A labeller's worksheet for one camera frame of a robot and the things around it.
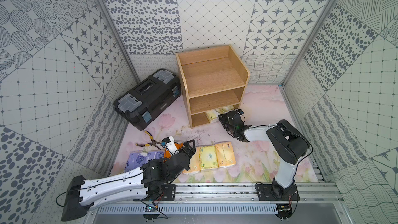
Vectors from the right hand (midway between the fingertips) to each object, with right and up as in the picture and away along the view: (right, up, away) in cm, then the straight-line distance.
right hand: (219, 117), depth 97 cm
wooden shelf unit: (-4, +23, -17) cm, 28 cm away
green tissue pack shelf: (-7, -20, -17) cm, 27 cm away
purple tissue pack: (-46, -21, -17) cm, 53 cm away
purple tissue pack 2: (-36, -18, -17) cm, 43 cm away
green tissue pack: (-4, +1, -2) cm, 5 cm away
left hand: (-15, -10, -23) cm, 29 cm away
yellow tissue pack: (+2, -19, -15) cm, 24 cm away
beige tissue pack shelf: (-15, -22, -17) cm, 31 cm away
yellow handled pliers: (-40, -14, -6) cm, 43 cm away
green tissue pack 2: (+4, +5, +1) cm, 6 cm away
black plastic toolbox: (-47, +6, -12) cm, 49 cm away
